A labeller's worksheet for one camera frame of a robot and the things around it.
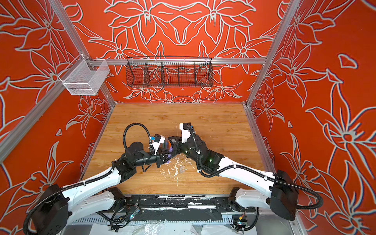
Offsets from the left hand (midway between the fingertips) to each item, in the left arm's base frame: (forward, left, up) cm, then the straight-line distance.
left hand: (174, 152), depth 71 cm
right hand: (+3, +4, +6) cm, 8 cm away
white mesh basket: (+44, +63, +12) cm, 77 cm away
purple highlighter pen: (0, +2, +2) cm, 3 cm away
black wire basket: (+55, +9, +10) cm, 57 cm away
